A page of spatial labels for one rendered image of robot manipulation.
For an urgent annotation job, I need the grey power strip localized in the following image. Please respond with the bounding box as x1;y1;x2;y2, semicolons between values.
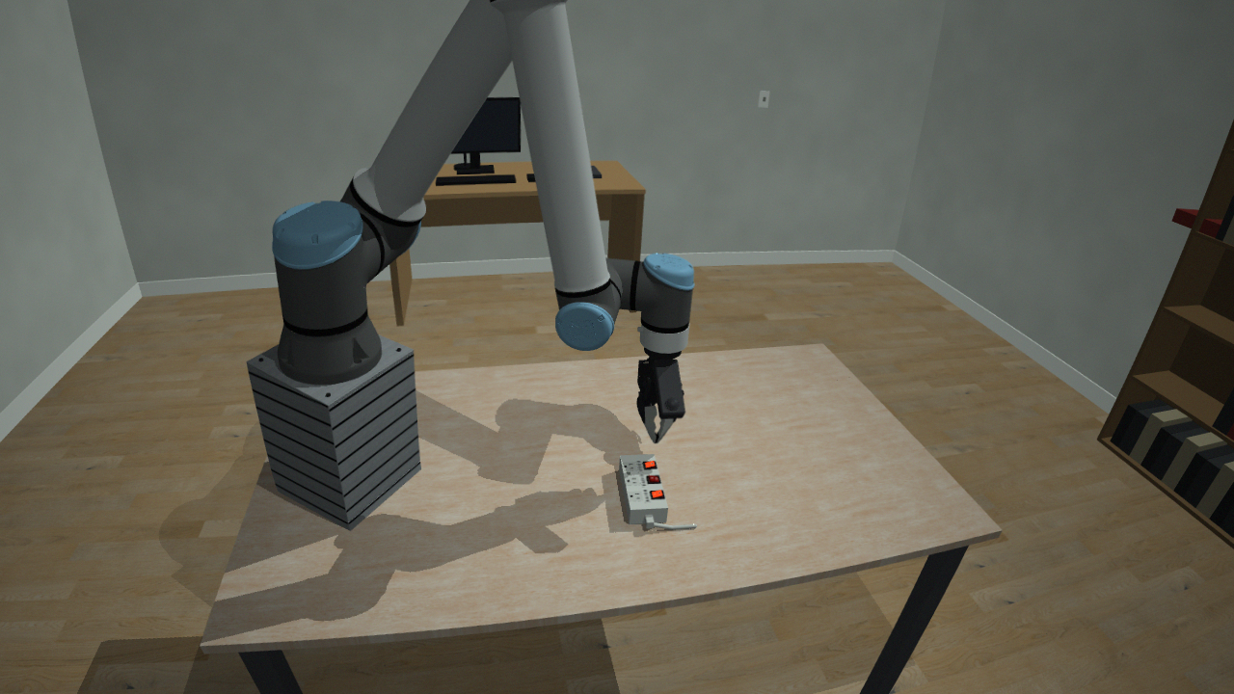
619;454;697;529

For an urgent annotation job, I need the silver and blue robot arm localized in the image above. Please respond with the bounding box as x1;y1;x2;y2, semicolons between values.
271;0;694;385

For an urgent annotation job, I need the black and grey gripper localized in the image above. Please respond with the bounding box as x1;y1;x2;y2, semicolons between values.
636;347;682;443

